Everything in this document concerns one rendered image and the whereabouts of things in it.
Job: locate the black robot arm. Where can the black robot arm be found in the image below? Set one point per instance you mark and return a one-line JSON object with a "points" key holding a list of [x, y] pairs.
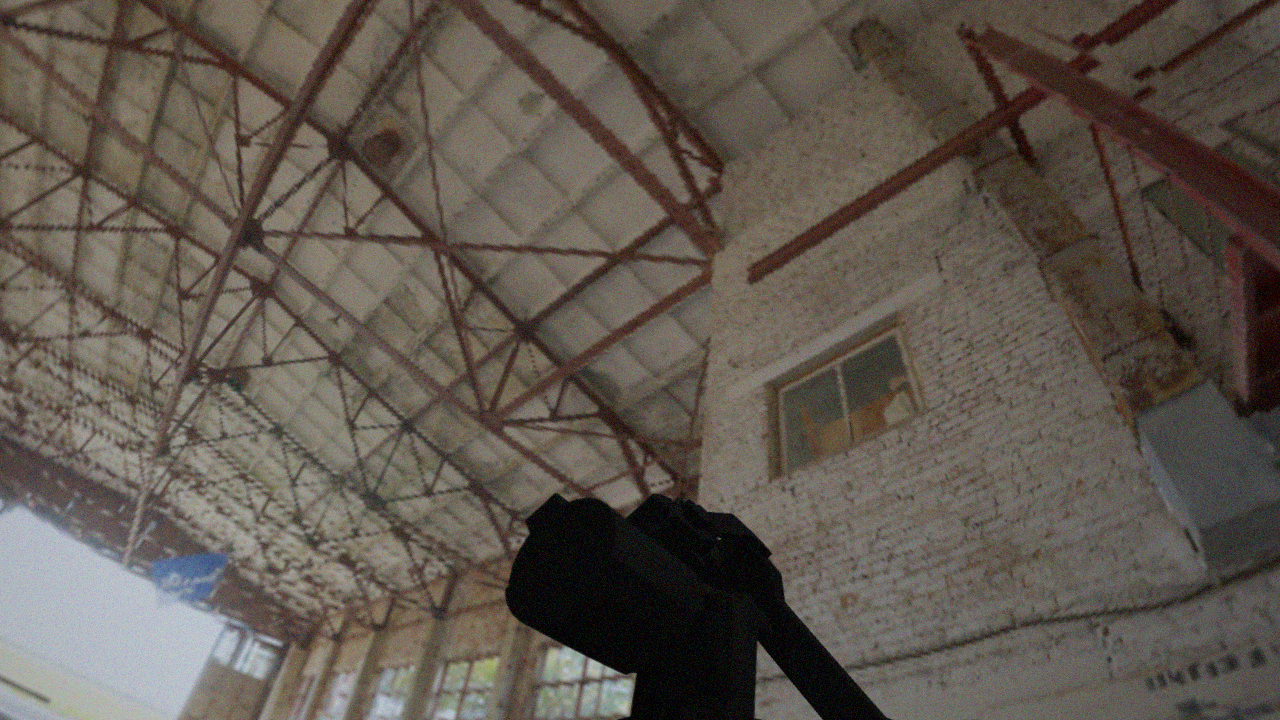
{"points": [[657, 594]]}

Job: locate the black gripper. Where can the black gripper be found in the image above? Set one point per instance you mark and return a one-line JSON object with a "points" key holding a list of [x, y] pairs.
{"points": [[690, 703]]}

